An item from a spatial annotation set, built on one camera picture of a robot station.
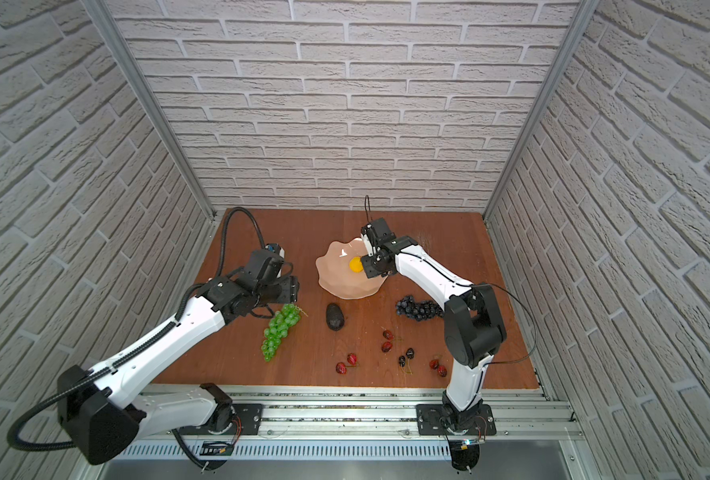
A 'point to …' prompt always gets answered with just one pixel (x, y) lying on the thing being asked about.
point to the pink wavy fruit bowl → (336, 277)
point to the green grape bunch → (288, 316)
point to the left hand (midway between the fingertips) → (290, 281)
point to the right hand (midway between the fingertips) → (373, 260)
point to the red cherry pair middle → (387, 346)
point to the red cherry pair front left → (341, 368)
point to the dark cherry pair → (402, 359)
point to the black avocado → (335, 317)
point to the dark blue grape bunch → (418, 310)
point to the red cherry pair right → (434, 364)
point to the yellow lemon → (356, 264)
